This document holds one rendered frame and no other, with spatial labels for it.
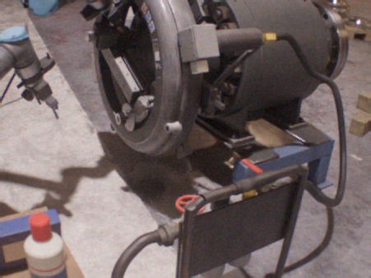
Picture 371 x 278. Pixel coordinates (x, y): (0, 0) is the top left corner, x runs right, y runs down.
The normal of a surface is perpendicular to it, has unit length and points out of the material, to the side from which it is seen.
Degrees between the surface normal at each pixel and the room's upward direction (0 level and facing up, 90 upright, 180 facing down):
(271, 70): 91
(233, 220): 90
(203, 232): 90
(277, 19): 50
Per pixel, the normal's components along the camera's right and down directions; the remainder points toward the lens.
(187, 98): 0.50, 0.45
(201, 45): 0.50, 0.02
